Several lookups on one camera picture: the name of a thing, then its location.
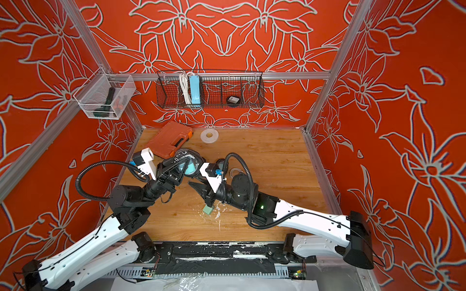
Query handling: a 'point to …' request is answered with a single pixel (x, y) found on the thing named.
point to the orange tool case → (172, 137)
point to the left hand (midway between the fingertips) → (186, 158)
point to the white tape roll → (209, 136)
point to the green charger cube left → (207, 209)
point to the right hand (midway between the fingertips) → (187, 181)
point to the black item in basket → (233, 101)
